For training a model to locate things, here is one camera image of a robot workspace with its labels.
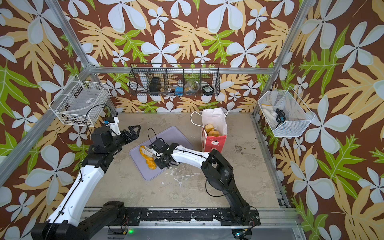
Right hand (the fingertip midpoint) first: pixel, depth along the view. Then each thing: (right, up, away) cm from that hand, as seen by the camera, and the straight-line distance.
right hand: (160, 161), depth 90 cm
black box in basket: (-6, +49, +9) cm, 50 cm away
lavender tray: (+5, +15, +16) cm, 22 cm away
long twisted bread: (-7, 0, +3) cm, 7 cm away
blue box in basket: (+11, +44, +5) cm, 46 cm away
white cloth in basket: (+64, +29, -6) cm, 71 cm away
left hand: (-10, +21, -14) cm, 27 cm away
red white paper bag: (+34, +18, +3) cm, 38 cm away
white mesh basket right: (+73, +29, -6) cm, 79 cm away
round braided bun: (+31, +21, +8) cm, 38 cm away
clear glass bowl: (+19, +47, +4) cm, 51 cm away
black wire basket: (+8, +53, +8) cm, 54 cm away
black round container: (+30, +46, +6) cm, 55 cm away
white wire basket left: (-40, +34, -11) cm, 54 cm away
